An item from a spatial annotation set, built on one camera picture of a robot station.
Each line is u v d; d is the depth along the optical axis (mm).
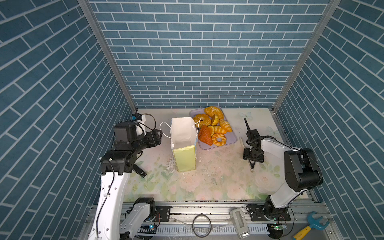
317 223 696
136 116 562
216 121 1077
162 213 739
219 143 990
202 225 713
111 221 367
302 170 475
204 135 969
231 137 1044
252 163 912
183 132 915
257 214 732
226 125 1046
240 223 697
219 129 1048
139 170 866
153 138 578
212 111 1141
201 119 1107
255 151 755
